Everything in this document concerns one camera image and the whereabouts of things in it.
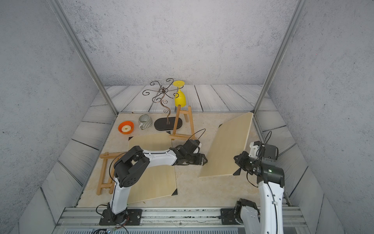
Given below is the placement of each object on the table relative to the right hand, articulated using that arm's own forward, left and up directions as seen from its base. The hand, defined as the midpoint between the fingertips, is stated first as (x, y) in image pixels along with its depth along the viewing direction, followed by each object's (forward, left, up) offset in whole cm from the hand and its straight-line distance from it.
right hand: (236, 157), depth 72 cm
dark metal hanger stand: (+38, +44, -18) cm, 61 cm away
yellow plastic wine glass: (+40, +30, +4) cm, 50 cm away
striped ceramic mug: (+36, +57, -13) cm, 69 cm away
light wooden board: (+25, -5, -20) cm, 33 cm away
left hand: (+5, +13, -18) cm, 23 cm away
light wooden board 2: (-5, +41, -19) cm, 46 cm away
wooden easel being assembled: (+31, +26, -1) cm, 40 cm away
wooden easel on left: (+10, +78, -17) cm, 80 cm away
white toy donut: (+31, +71, -16) cm, 79 cm away
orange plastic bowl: (+35, +71, -14) cm, 81 cm away
